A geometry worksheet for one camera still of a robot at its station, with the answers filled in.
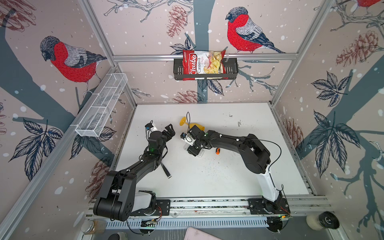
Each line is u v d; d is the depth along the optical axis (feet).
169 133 2.65
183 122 3.47
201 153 2.95
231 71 3.07
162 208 2.40
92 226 1.99
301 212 2.40
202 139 2.36
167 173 2.79
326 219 2.01
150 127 2.50
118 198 1.36
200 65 2.87
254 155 1.76
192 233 2.14
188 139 2.74
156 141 2.17
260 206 2.41
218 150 3.02
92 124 2.34
